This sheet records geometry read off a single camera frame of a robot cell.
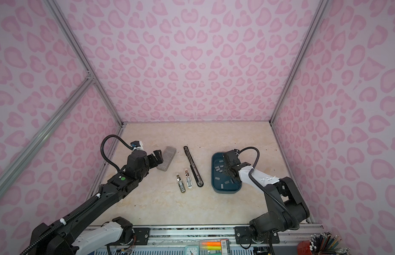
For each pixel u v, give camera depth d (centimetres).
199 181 89
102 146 55
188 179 90
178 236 75
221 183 90
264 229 61
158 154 73
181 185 88
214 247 70
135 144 69
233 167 68
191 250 68
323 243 61
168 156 97
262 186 44
